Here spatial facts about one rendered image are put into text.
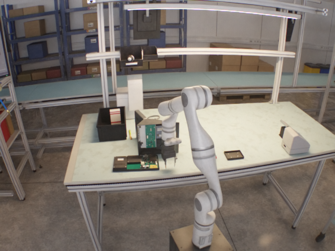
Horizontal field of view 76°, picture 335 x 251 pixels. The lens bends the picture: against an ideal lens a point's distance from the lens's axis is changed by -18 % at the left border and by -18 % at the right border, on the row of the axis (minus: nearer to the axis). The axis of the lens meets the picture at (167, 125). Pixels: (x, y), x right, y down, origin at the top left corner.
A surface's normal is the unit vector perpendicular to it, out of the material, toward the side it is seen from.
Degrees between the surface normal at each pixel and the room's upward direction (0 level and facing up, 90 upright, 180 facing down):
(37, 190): 0
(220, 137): 0
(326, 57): 90
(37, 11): 90
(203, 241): 90
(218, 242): 0
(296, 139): 90
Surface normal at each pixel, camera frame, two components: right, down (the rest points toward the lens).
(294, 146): 0.11, 0.46
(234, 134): 0.00, -0.88
